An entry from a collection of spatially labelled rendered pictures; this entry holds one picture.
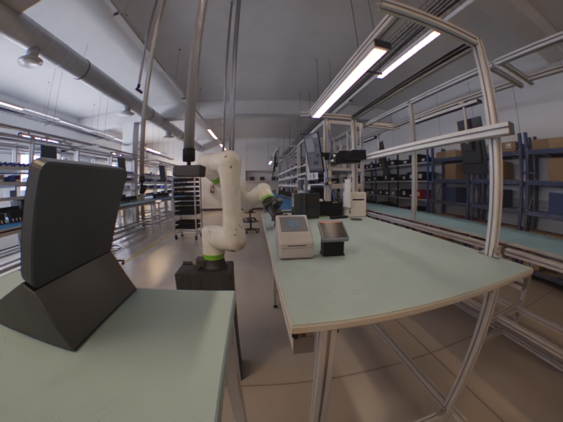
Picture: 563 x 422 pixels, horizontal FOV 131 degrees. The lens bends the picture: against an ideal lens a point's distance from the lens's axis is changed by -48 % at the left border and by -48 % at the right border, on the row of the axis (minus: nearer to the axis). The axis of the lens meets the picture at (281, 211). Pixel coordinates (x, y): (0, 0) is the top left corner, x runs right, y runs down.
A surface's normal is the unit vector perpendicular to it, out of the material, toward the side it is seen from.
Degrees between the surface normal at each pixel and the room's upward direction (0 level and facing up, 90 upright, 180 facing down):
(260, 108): 90
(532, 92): 90
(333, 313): 0
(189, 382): 0
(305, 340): 90
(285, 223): 30
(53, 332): 90
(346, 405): 0
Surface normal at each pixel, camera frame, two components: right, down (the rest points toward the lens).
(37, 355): 0.00, -0.99
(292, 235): 0.07, -0.69
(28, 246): 0.11, 0.10
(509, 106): -0.99, 0.02
